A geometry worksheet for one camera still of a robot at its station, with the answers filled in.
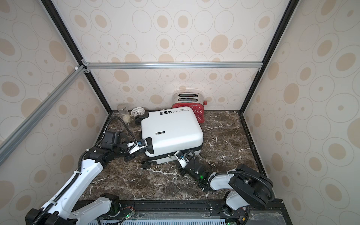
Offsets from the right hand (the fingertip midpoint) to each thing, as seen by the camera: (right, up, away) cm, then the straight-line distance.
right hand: (181, 157), depth 85 cm
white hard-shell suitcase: (-8, +16, -5) cm, 18 cm away
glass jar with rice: (-44, +29, +22) cm, 57 cm away
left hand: (-22, +8, -7) cm, 25 cm away
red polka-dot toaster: (+9, +38, +21) cm, 45 cm away
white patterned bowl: (-37, +30, +32) cm, 57 cm away
